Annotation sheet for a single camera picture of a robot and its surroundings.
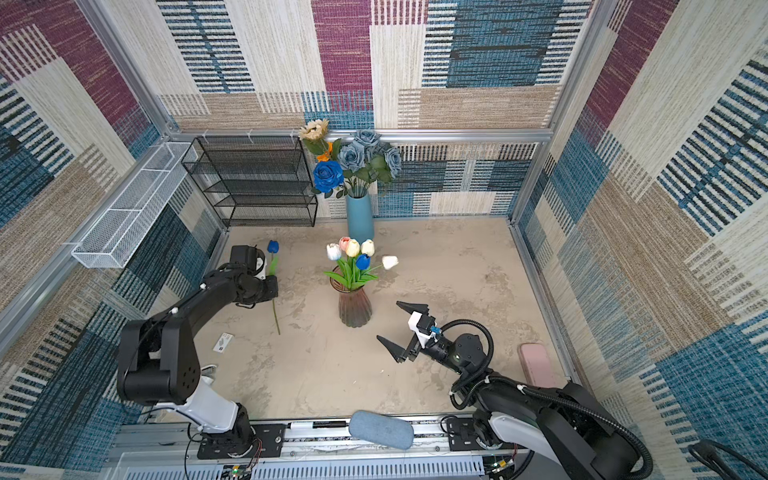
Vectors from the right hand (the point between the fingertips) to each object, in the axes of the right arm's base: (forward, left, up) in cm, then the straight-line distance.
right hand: (389, 320), depth 74 cm
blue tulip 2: (+30, +37, -7) cm, 48 cm away
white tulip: (+14, +5, +12) cm, 18 cm away
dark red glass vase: (+13, +11, -15) cm, 23 cm away
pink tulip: (+15, +10, +12) cm, 22 cm away
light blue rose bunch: (+46, +5, +15) cm, 48 cm away
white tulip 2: (+14, +13, +10) cm, 21 cm away
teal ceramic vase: (+40, +9, -5) cm, 42 cm away
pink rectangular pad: (-6, -41, -18) cm, 45 cm away
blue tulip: (+10, +6, +11) cm, 16 cm away
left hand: (+18, +35, -11) cm, 41 cm away
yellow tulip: (+12, +8, +12) cm, 19 cm away
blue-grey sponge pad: (-21, +1, -15) cm, 26 cm away
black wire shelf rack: (+57, +47, -1) cm, 74 cm away
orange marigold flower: (+47, +18, +15) cm, 53 cm away
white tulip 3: (+13, 0, +6) cm, 15 cm away
